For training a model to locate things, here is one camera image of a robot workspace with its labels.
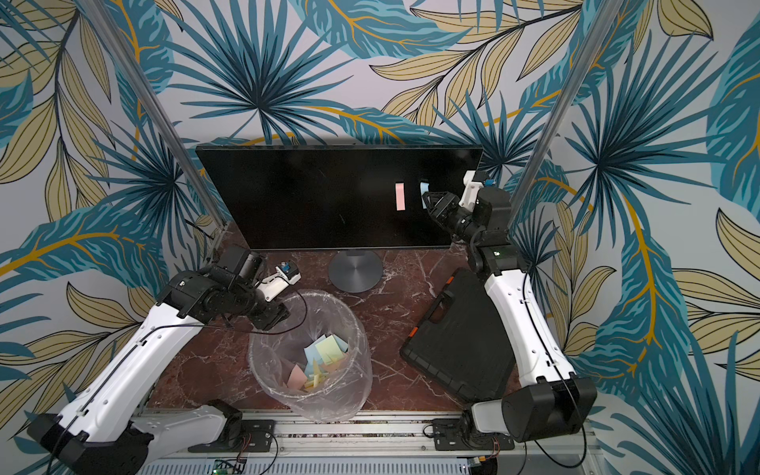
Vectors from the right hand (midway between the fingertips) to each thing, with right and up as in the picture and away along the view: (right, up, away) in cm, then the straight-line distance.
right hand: (425, 195), depth 69 cm
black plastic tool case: (+12, -38, +13) cm, 42 cm away
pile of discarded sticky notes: (-25, -40, +7) cm, 48 cm away
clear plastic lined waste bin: (-17, -40, -11) cm, 45 cm away
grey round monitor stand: (-20, -20, +36) cm, 46 cm away
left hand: (-36, -27, +2) cm, 45 cm away
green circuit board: (-49, -66, +2) cm, 82 cm away
